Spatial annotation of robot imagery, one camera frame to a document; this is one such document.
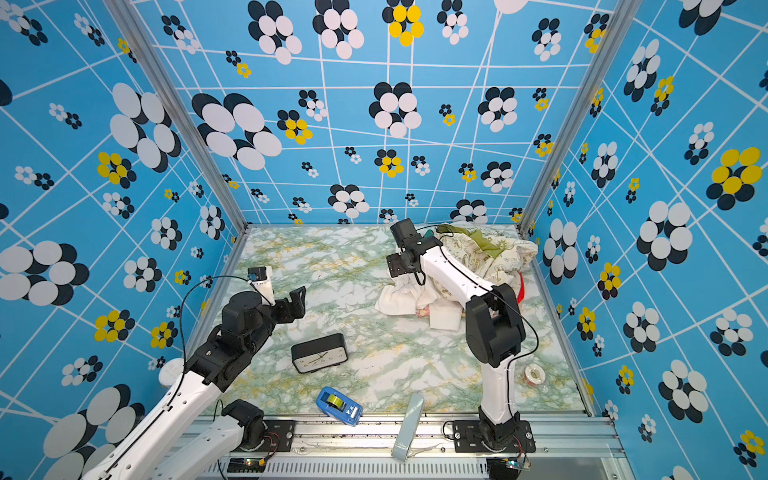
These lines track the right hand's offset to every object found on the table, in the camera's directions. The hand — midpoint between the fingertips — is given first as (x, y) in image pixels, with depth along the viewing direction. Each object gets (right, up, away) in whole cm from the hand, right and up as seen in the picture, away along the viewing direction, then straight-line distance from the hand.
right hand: (407, 262), depth 94 cm
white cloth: (0, -11, -1) cm, 11 cm away
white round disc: (-56, -24, -26) cm, 67 cm away
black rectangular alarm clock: (-24, -24, -14) cm, 37 cm away
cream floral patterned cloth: (+28, -2, -7) cm, 29 cm away
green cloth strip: (+27, +4, 0) cm, 28 cm away
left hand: (-31, -6, -19) cm, 36 cm away
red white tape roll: (+34, -30, -14) cm, 48 cm away
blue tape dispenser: (-18, -36, -20) cm, 45 cm away
